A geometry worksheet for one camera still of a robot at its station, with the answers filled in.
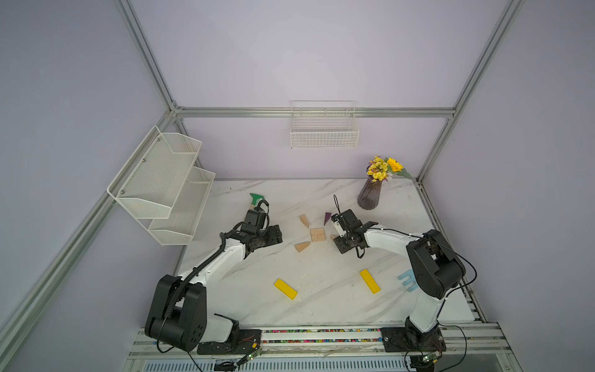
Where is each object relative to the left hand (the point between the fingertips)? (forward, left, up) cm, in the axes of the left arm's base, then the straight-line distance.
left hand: (272, 238), depth 89 cm
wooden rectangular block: (+9, -18, -9) cm, 22 cm away
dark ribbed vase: (+24, -42, -2) cm, 49 cm away
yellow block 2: (-14, -38, -8) cm, 41 cm away
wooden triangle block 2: (+1, -11, -8) cm, 14 cm away
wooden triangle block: (+14, -12, -8) cm, 20 cm away
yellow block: (-17, -5, -8) cm, 20 cm away
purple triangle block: (+14, -23, -6) cm, 27 cm away
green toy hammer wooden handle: (+25, +11, -6) cm, 28 cm away
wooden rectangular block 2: (+5, -19, -8) cm, 21 cm away
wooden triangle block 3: (+5, -25, -8) cm, 27 cm away
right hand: (+3, -30, -9) cm, 32 cm away
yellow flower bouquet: (+22, -43, +16) cm, 51 cm away
